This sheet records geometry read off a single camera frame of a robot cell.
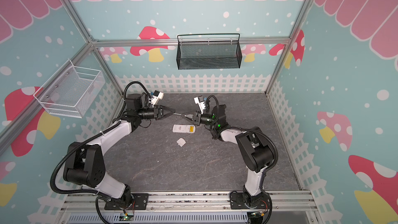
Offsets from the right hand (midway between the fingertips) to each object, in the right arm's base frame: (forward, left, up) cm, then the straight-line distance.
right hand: (182, 116), depth 78 cm
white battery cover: (-3, +3, -23) cm, 24 cm away
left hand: (0, +4, +1) cm, 4 cm away
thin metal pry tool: (+1, +3, 0) cm, 3 cm away
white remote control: (+6, +2, -23) cm, 24 cm away
